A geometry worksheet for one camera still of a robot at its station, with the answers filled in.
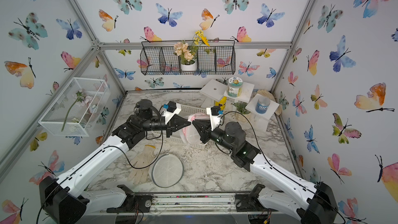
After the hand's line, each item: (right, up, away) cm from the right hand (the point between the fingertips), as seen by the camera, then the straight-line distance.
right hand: (195, 120), depth 65 cm
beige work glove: (-32, -31, +18) cm, 48 cm away
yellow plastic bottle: (+15, +8, +38) cm, 41 cm away
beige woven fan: (+50, +16, +53) cm, 75 cm away
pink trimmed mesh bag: (-3, -6, +2) cm, 7 cm away
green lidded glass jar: (+20, +16, +18) cm, 31 cm away
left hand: (-2, -1, +1) cm, 3 cm away
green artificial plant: (+26, +6, +34) cm, 44 cm away
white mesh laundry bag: (-15, -27, +15) cm, 34 cm away
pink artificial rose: (-55, +10, +11) cm, 57 cm away
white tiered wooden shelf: (+11, +16, +36) cm, 41 cm away
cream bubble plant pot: (+28, -1, +34) cm, 44 cm away
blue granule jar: (+35, +6, +19) cm, 40 cm away
